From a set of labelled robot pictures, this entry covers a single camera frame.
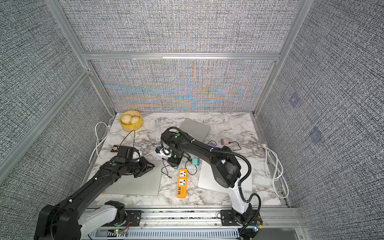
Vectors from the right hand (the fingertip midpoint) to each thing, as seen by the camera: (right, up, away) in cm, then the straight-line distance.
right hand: (174, 157), depth 86 cm
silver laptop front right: (+19, -12, -2) cm, 22 cm away
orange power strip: (+5, -14, -4) cm, 16 cm away
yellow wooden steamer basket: (-34, +17, +21) cm, 43 cm away
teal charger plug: (+13, -3, +4) cm, 14 cm away
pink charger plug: (+32, +8, +14) cm, 36 cm away
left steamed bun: (-38, +23, +23) cm, 50 cm away
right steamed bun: (-31, +23, +22) cm, 45 cm away
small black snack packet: (-40, +3, +12) cm, 42 cm away
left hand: (-9, -3, -5) cm, 10 cm away
